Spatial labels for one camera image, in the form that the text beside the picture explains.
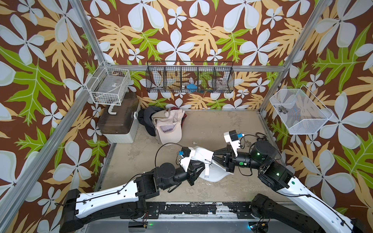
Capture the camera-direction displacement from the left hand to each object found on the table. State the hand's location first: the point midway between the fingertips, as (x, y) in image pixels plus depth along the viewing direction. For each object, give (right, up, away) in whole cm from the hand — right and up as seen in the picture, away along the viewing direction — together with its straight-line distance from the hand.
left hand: (205, 163), depth 61 cm
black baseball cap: (-41, +23, +41) cm, 62 cm away
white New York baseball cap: (+4, -6, +7) cm, 10 cm away
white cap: (-21, +16, +36) cm, 44 cm away
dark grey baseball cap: (-34, +15, +37) cm, 53 cm away
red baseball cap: (-10, +23, +42) cm, 49 cm away
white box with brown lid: (-52, +17, +33) cm, 64 cm away
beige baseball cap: (-27, +24, +39) cm, 53 cm away
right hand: (+1, +4, -5) cm, 6 cm away
